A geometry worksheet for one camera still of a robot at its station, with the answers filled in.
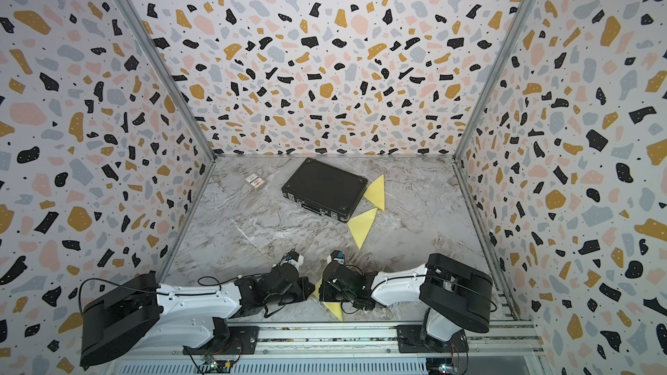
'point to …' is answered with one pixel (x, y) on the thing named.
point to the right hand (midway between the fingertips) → (316, 294)
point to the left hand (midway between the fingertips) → (320, 290)
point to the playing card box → (255, 181)
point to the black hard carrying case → (327, 189)
